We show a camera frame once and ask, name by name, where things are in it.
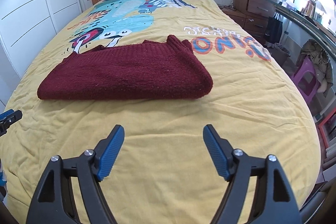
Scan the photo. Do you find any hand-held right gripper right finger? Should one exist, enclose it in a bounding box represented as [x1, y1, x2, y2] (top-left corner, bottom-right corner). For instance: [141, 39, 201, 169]
[203, 124, 301, 224]

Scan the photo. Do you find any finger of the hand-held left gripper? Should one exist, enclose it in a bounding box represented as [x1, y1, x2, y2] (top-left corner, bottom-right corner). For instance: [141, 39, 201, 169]
[0, 109, 22, 136]

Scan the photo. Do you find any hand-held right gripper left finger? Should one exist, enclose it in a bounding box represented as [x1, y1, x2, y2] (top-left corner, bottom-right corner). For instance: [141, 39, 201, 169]
[26, 124, 125, 224]

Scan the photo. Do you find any dark red knit sweater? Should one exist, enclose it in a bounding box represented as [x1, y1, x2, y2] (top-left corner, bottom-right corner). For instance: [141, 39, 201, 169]
[37, 34, 213, 101]

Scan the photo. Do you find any blue and white object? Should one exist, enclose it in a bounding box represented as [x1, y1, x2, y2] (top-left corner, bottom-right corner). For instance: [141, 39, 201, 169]
[0, 160, 7, 189]

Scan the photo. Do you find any yellow printed blanket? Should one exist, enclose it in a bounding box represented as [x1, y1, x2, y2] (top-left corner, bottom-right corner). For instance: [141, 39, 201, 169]
[0, 0, 322, 224]

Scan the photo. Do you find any white wardrobe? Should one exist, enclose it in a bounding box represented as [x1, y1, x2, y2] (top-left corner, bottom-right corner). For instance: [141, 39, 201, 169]
[0, 0, 82, 106]

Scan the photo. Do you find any brown basket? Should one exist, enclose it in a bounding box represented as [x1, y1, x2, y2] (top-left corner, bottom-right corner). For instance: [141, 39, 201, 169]
[273, 43, 288, 64]

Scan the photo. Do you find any purple plastic stool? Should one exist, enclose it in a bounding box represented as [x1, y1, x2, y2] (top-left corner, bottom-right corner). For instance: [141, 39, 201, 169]
[290, 56, 321, 102]

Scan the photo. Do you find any black bag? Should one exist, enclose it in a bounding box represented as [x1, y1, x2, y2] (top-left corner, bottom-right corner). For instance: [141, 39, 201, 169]
[265, 13, 283, 44]

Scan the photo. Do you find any olive jacket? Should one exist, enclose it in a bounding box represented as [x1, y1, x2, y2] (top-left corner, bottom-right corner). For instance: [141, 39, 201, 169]
[296, 40, 334, 98]

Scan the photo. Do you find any wooden drawer chest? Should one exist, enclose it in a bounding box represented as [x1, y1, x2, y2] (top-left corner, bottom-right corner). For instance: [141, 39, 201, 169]
[223, 0, 277, 44]

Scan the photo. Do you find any glass top desk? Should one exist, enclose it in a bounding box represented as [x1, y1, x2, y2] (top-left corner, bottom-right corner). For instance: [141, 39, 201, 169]
[274, 1, 336, 135]

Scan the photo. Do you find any row of desk clutter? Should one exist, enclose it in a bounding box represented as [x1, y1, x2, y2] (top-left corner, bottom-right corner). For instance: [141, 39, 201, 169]
[282, 0, 331, 28]

